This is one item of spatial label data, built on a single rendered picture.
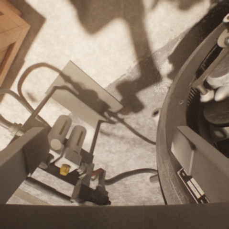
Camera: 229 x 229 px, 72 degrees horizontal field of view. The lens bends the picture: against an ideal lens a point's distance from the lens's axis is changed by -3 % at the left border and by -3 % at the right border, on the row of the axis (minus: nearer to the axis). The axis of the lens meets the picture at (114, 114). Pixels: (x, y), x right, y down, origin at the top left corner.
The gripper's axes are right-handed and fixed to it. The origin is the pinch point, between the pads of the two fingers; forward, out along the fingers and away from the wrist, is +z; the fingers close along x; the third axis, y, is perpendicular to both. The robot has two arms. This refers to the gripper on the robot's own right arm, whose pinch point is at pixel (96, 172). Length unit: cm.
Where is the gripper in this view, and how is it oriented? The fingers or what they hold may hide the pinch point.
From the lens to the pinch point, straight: 69.4
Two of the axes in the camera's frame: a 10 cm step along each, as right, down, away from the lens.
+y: 6.8, -5.2, -5.2
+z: 1.1, -6.3, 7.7
